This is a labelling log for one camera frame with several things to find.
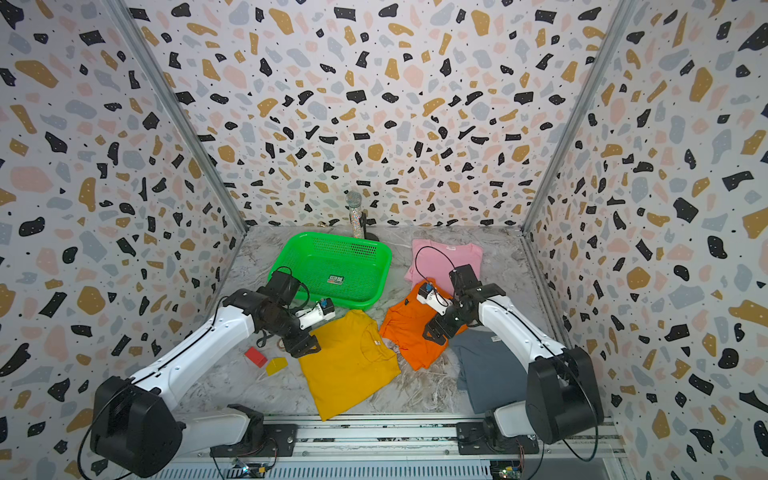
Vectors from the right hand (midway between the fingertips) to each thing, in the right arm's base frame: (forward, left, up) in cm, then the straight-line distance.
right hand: (437, 323), depth 86 cm
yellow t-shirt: (-7, +25, -9) cm, 27 cm away
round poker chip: (-13, +38, +12) cm, 42 cm away
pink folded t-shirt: (+5, +1, +22) cm, 23 cm away
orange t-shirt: (+3, +10, -9) cm, 13 cm away
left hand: (-6, +33, +3) cm, 34 cm away
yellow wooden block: (-11, +45, -5) cm, 47 cm away
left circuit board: (-35, +45, -8) cm, 58 cm away
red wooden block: (-9, +52, -6) cm, 53 cm away
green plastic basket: (+25, +29, -8) cm, 39 cm away
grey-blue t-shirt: (-12, -14, -8) cm, 20 cm away
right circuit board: (-33, -16, -10) cm, 38 cm away
